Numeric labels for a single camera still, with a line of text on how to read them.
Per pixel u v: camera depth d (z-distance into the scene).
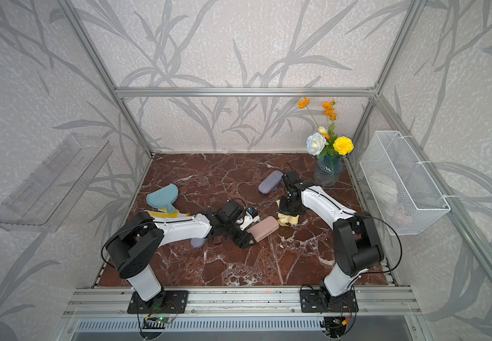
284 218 0.85
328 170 0.99
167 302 0.72
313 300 0.74
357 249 0.45
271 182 1.05
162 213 0.99
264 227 0.86
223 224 0.71
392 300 0.76
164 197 1.02
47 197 0.67
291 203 0.75
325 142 0.78
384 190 0.77
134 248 0.46
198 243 0.85
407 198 0.59
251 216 0.80
